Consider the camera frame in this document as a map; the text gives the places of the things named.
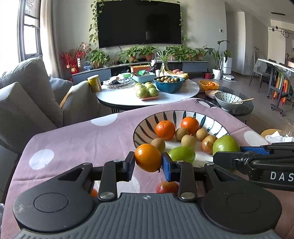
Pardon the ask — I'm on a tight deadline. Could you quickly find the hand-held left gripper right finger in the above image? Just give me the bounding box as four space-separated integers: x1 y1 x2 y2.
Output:
161 152 247 200

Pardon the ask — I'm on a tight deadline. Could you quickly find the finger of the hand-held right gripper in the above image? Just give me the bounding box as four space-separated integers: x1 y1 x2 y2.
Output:
240 142 294 155
213 151 252 171

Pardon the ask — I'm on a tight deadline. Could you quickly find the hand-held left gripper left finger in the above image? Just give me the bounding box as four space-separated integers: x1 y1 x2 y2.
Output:
56 150 136 201

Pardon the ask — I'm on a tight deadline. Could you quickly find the large green jujube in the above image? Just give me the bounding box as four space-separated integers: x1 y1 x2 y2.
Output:
212 135 241 157

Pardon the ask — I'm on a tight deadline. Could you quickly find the small orange with stem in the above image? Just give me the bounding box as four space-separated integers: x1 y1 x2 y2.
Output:
134 144 163 173

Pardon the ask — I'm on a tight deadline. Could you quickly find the red tomato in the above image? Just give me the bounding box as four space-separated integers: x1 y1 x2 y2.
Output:
201 135 218 154
156 181 179 194

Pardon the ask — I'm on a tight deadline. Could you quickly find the green apple front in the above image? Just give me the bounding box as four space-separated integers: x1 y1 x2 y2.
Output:
168 146 196 164

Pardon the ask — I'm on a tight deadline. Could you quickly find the brown longan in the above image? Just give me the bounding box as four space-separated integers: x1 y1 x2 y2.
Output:
151 138 166 153
175 127 189 141
196 128 209 142
181 134 197 149

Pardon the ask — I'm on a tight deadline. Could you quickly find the bumpy orange mandarin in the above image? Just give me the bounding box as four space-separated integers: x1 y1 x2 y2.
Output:
155 120 176 140

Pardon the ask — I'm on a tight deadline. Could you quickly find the large striped ceramic bowl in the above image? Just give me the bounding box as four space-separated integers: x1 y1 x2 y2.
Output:
133 110 230 170

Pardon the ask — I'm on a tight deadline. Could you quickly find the yellow round stool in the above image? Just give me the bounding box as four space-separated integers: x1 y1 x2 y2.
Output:
261 129 282 138

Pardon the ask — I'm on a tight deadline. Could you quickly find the white tissue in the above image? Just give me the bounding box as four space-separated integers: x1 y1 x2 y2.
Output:
265 134 294 145

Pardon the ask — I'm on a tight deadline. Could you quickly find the dark round side table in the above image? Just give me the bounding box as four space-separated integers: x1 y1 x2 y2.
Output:
191 78 254 124

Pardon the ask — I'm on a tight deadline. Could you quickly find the pink polka dot tablecloth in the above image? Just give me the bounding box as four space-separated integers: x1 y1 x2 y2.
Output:
0 98 294 239

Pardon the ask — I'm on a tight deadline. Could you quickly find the small striped bowl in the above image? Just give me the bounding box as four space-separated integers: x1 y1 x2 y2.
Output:
214 91 244 112

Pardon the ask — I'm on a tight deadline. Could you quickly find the pink plate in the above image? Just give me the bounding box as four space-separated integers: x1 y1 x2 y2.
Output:
204 90 223 100

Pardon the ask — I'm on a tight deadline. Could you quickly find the white round coffee table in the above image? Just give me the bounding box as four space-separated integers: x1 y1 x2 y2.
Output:
96 77 200 108

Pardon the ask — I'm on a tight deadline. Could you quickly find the orange plastic basket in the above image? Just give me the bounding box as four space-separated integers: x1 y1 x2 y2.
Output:
199 80 219 91

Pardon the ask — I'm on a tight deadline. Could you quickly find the grey dining chair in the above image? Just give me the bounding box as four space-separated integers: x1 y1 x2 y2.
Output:
249 61 269 92

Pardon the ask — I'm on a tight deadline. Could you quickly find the blue bowl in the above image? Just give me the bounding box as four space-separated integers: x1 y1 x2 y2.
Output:
153 76 185 93

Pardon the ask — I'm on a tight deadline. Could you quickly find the glass plate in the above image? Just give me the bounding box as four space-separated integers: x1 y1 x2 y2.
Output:
103 77 135 89

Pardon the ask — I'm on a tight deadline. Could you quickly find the grey pillow with yellow piping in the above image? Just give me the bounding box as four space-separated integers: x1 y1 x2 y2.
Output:
59 80 108 127

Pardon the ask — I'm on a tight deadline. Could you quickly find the dining table on wheels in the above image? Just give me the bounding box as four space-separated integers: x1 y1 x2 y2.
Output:
254 58 294 115

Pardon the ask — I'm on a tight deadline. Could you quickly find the light blue tray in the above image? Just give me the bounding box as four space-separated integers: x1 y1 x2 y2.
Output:
131 72 156 83

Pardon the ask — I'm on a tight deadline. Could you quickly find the pile of longans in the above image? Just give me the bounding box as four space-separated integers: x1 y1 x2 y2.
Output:
156 76 182 83

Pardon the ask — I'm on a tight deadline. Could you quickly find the yellow tin can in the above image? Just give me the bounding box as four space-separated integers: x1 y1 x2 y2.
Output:
87 75 102 93

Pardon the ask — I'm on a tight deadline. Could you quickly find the bunch of bananas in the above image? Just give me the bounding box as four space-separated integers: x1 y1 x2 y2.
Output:
159 65 189 79

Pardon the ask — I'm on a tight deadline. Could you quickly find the orange box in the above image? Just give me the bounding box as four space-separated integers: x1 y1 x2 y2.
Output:
130 65 151 73

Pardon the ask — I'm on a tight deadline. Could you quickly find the grey television cabinet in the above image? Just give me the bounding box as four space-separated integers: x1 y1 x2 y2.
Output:
72 60 209 82

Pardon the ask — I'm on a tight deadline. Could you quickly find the tall plant in white pot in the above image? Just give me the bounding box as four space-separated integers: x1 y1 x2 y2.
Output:
204 40 231 80

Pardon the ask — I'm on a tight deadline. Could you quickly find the grey cushion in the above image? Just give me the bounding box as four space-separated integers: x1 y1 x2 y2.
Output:
49 76 73 108

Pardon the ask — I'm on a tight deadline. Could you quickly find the green potted plant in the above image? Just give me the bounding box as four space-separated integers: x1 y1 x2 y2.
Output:
124 47 141 62
86 48 111 69
165 45 184 60
140 46 157 62
195 47 207 60
182 47 197 60

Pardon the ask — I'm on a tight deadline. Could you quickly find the spider plant in vase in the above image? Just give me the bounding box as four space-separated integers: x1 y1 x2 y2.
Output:
155 49 176 69

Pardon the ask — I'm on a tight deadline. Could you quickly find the red berry branch decoration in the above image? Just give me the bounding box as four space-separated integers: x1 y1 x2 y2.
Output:
59 42 92 74

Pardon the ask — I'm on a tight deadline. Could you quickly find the grey sofa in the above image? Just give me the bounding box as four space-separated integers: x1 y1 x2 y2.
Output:
0 57 111 157

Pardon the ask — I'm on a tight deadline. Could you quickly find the beige curtain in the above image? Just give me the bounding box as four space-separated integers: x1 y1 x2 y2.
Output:
40 0 60 79

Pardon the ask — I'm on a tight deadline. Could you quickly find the narrow dark framed window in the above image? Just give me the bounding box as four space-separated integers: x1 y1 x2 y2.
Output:
17 0 43 62

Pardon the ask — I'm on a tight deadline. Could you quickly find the black ring wall lamp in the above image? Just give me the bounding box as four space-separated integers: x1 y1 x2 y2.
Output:
269 26 293 38

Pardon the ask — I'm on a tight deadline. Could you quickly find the black wall television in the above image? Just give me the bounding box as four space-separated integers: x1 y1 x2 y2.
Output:
96 1 182 49

